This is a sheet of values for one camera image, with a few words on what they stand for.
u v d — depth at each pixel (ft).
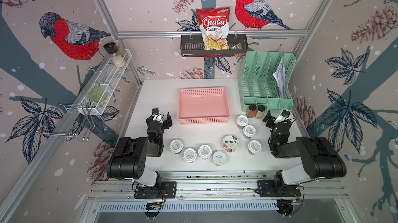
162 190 2.38
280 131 2.23
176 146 2.68
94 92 2.24
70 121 1.88
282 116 2.50
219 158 2.55
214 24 2.62
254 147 2.67
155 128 2.25
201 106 3.59
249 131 2.85
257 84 3.91
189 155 2.56
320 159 1.47
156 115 2.55
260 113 3.06
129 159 1.50
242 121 2.99
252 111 3.11
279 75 2.96
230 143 2.75
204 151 2.63
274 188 2.35
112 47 2.60
